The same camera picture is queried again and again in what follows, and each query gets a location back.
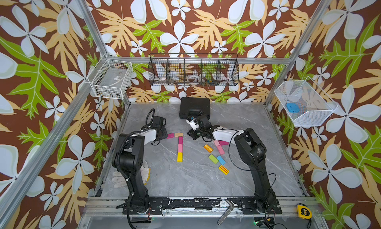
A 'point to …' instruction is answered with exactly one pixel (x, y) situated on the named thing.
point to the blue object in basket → (292, 107)
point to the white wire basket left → (110, 79)
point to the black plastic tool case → (186, 103)
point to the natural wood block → (177, 135)
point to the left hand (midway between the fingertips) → (163, 132)
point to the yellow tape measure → (303, 211)
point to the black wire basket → (193, 69)
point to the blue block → (221, 160)
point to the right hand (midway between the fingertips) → (188, 131)
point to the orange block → (208, 148)
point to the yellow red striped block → (224, 170)
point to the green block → (213, 158)
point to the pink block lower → (221, 149)
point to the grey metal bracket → (224, 216)
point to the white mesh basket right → (306, 103)
